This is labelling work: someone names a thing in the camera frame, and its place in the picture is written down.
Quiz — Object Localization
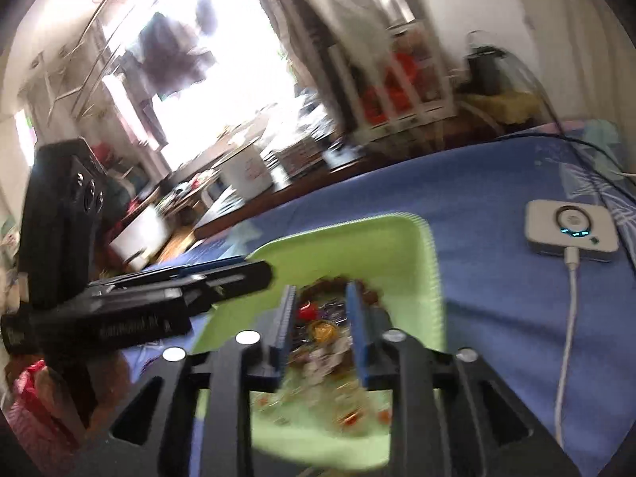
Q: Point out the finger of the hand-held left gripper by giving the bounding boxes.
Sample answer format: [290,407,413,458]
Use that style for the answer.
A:
[113,256,250,285]
[181,260,274,311]

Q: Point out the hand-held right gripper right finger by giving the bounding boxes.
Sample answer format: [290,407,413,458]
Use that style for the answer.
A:
[345,281,583,477]

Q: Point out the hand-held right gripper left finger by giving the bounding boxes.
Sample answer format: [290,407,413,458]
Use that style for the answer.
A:
[74,284,300,477]

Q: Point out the pile of beaded jewelry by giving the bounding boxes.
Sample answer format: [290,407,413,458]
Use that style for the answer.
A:
[248,278,394,433]

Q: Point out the green plastic basin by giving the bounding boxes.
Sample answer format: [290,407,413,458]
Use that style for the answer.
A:
[191,213,446,473]

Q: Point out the white storage box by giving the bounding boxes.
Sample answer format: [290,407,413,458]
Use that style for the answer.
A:
[109,204,173,265]

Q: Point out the brown wooden desk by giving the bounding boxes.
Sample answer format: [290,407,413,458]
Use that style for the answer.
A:
[194,109,547,240]

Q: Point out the white enamel mug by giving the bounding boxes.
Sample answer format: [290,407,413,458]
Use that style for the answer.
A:
[217,143,275,200]

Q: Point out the hanging dark clothes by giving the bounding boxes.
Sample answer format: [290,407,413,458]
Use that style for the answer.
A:
[124,0,220,101]

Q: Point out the white charging device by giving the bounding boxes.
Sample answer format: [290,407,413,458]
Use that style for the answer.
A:
[525,200,620,263]

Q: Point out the white slatted rack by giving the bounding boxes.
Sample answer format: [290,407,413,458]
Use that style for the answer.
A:
[343,20,459,146]

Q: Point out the black power adapter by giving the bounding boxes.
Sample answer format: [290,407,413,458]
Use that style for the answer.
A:
[464,45,508,96]

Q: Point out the light blue cloth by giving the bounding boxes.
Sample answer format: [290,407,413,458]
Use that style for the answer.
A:
[561,119,628,200]

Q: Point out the black cable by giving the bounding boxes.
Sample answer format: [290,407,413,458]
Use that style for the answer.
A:
[497,50,636,196]

